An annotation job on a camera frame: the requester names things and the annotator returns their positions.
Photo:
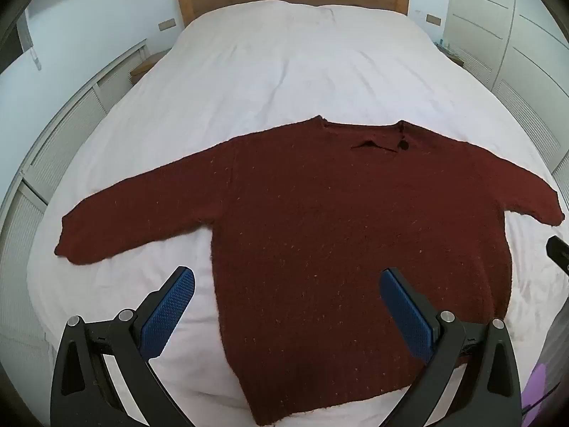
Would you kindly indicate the bed with white sheet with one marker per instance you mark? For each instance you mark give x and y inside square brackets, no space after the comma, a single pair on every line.
[284,66]

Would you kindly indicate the dark red knitted sweater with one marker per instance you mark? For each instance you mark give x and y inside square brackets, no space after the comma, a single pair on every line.
[311,231]

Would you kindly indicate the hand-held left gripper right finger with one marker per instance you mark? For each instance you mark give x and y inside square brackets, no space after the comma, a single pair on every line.
[406,311]

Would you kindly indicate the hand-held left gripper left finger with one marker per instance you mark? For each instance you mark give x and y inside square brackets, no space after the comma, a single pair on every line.
[171,307]

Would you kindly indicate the wooden nightstand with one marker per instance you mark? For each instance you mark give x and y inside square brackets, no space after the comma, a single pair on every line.
[455,58]
[146,67]

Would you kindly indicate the white wardrobe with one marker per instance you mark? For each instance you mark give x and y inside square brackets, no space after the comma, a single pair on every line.
[511,31]

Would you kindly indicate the beige wall switch plate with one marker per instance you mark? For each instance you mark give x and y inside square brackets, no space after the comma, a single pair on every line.
[167,25]
[433,19]

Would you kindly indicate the purple cloth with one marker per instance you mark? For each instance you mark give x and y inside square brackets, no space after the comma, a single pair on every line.
[540,387]

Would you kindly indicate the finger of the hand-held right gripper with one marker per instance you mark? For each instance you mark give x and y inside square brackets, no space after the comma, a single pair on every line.
[559,253]

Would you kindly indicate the white louvered cabinet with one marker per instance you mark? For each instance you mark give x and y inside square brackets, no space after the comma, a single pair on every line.
[53,142]

